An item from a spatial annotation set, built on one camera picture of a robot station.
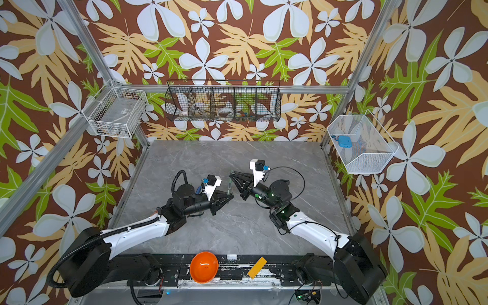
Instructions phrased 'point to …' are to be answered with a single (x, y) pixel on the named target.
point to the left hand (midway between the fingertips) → (230, 192)
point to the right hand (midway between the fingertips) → (230, 177)
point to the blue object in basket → (344, 141)
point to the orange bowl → (203, 267)
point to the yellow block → (260, 263)
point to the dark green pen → (229, 184)
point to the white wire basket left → (117, 112)
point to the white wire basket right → (361, 145)
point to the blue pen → (198, 190)
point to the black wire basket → (223, 100)
